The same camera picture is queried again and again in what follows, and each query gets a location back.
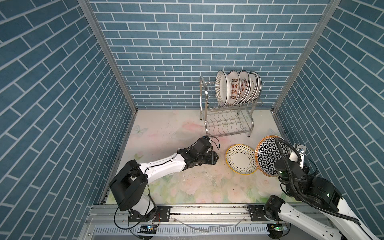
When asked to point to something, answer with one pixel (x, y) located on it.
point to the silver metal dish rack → (222, 121)
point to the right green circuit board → (279, 228)
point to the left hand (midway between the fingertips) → (219, 160)
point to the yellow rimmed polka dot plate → (241, 159)
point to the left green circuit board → (151, 229)
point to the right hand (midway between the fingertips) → (288, 157)
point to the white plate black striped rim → (221, 88)
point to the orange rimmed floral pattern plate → (267, 152)
